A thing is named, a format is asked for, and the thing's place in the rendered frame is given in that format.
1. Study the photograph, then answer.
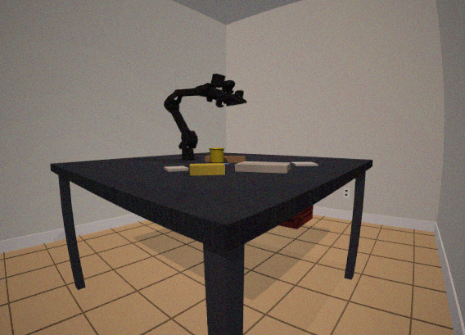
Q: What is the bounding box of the yellow rectangular block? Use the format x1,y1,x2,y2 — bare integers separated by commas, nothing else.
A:
190,163,225,176

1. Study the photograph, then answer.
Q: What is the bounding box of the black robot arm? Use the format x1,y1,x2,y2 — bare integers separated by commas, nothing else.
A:
164,74,235,161

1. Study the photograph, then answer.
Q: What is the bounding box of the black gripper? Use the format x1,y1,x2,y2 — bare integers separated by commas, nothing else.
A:
215,90,247,107

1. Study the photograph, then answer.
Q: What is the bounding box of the yellow cup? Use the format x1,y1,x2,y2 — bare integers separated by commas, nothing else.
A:
209,147,225,163

